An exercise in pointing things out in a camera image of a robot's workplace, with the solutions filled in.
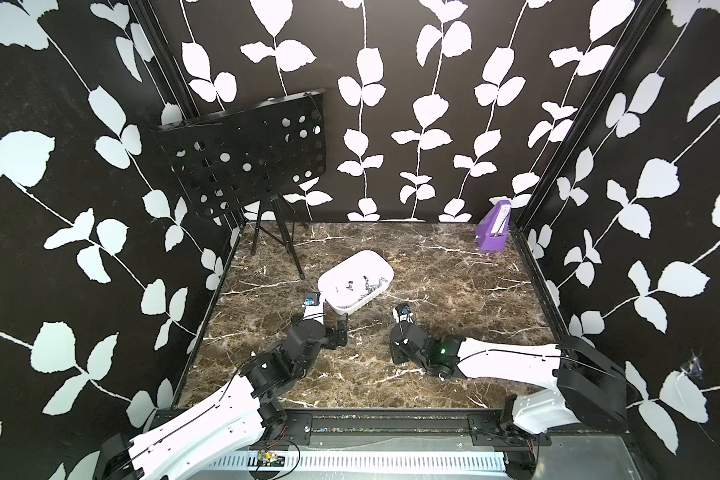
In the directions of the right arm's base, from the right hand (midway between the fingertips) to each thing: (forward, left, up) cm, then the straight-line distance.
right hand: (389, 337), depth 84 cm
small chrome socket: (+21, +13, -5) cm, 25 cm away
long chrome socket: (+23, +7, -5) cm, 24 cm away
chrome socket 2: (+20, +5, -5) cm, 21 cm away
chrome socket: (+22, +2, -4) cm, 23 cm away
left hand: (+3, +15, +11) cm, 19 cm away
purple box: (+41, -39, +2) cm, 56 cm away
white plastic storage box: (+22, +11, -4) cm, 24 cm away
